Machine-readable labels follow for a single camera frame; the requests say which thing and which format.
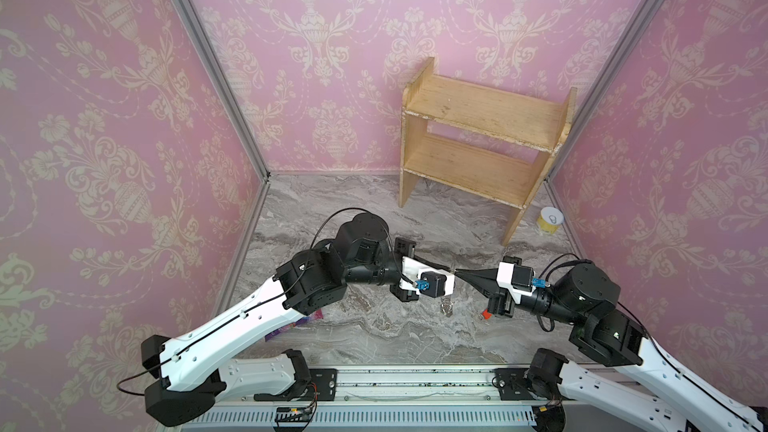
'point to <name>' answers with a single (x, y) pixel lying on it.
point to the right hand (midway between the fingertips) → (460, 269)
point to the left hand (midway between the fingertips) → (445, 264)
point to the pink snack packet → (318, 314)
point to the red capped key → (486, 314)
